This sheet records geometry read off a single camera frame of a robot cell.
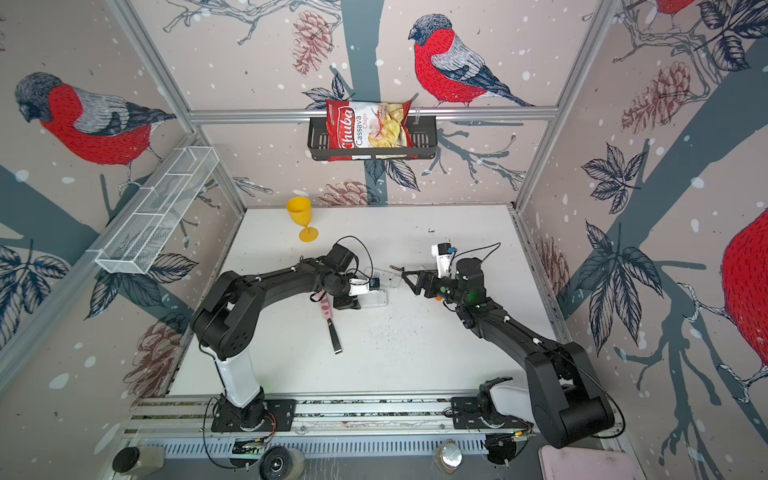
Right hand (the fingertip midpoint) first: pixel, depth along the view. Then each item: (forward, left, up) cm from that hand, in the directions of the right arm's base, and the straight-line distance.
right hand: (407, 279), depth 83 cm
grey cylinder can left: (-43, +57, -3) cm, 71 cm away
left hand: (+1, +16, -11) cm, 20 cm away
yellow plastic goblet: (+28, +39, 0) cm, 48 cm away
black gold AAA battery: (+13, +4, -14) cm, 19 cm away
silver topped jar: (-39, -9, -4) cm, 40 cm away
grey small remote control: (0, +9, -12) cm, 15 cm away
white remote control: (+9, +7, -13) cm, 17 cm away
